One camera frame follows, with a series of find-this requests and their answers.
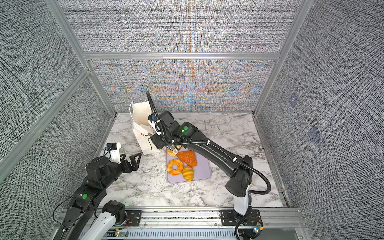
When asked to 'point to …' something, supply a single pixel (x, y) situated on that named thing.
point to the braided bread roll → (171, 153)
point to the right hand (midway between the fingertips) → (157, 135)
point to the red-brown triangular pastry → (188, 157)
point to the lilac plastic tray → (201, 171)
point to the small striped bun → (188, 173)
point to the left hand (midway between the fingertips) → (134, 154)
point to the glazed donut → (175, 161)
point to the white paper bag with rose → (140, 111)
